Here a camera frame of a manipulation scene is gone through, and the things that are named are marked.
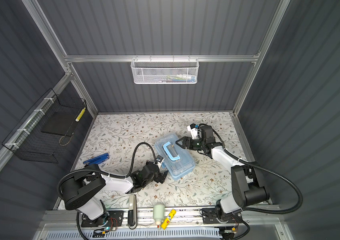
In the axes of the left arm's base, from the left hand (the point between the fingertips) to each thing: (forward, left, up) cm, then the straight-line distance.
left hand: (162, 167), depth 90 cm
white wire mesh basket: (+64, -4, +26) cm, 69 cm away
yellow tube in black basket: (+21, +43, +26) cm, 55 cm away
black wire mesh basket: (+1, +57, +32) cm, 66 cm away
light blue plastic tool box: (0, -10, +7) cm, 12 cm away
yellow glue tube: (-28, -2, +1) cm, 28 cm away
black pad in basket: (+15, +50, +27) cm, 59 cm away
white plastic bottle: (-26, +2, +5) cm, 26 cm away
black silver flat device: (-24, +15, +2) cm, 28 cm away
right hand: (+8, -12, +12) cm, 19 cm away
